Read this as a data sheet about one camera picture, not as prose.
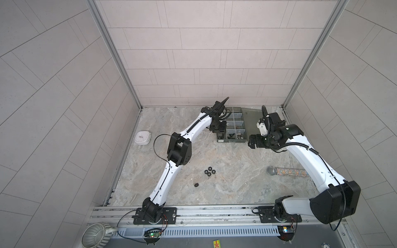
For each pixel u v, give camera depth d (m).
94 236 0.65
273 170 0.81
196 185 0.80
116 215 0.71
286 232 0.68
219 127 0.85
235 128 0.99
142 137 0.94
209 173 0.84
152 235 0.64
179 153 0.61
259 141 0.69
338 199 0.38
